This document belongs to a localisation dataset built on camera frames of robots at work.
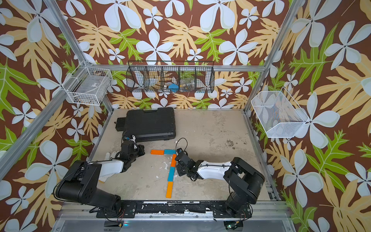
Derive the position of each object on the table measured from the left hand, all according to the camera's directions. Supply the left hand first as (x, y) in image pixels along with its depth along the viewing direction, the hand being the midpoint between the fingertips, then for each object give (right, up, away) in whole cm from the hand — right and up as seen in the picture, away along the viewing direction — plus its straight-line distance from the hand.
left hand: (144, 144), depth 95 cm
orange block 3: (+19, -24, -15) cm, 34 cm away
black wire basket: (+18, +46, +3) cm, 50 cm away
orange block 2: (+20, -10, -4) cm, 23 cm away
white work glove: (-20, -7, 0) cm, 21 cm away
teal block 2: (+19, -17, -8) cm, 27 cm away
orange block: (+10, -6, +1) cm, 11 cm away
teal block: (+18, -5, +1) cm, 18 cm away
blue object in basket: (+20, +38, -1) cm, 43 cm away
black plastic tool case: (+1, +13, +3) cm, 13 cm away
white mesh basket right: (+81, +19, -15) cm, 85 cm away
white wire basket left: (-30, +36, -10) cm, 48 cm away
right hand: (+24, -13, -6) cm, 27 cm away
